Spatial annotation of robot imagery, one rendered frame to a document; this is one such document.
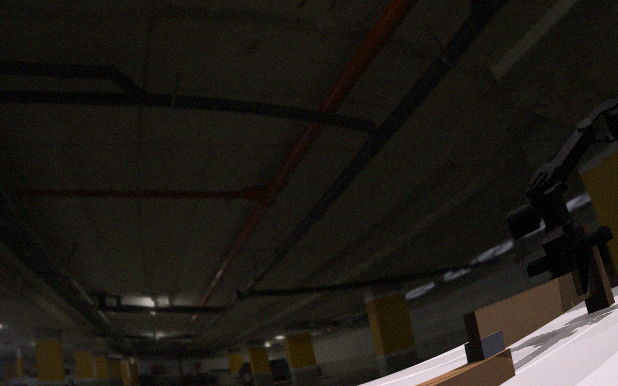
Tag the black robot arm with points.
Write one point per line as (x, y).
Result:
(544, 191)

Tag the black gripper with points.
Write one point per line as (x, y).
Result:
(582, 249)

